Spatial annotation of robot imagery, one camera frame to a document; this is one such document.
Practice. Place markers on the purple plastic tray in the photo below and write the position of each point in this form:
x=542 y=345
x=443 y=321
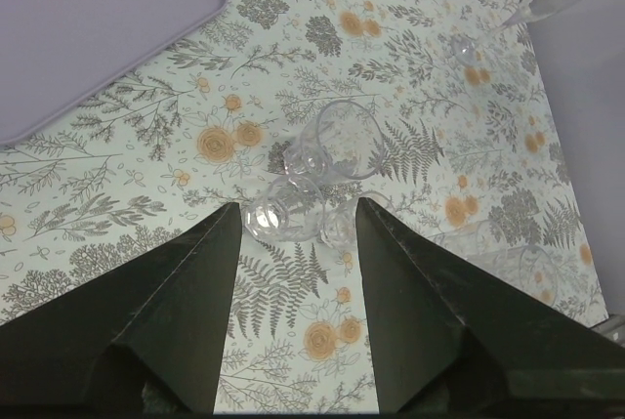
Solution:
x=57 y=53

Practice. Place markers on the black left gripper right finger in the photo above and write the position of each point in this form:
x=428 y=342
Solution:
x=449 y=338

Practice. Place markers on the clear tumbler centre front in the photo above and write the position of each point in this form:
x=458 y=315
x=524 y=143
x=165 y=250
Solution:
x=484 y=244

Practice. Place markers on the floral patterned tablecloth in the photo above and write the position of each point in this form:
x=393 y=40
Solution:
x=205 y=122

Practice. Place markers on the small clear glass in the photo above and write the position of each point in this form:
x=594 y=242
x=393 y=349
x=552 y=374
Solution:
x=338 y=230
x=291 y=209

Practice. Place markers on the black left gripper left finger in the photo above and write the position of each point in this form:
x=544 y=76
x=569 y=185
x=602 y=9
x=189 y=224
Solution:
x=160 y=319

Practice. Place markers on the large clear tumbler centre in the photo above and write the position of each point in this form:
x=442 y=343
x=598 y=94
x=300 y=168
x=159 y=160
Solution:
x=343 y=143

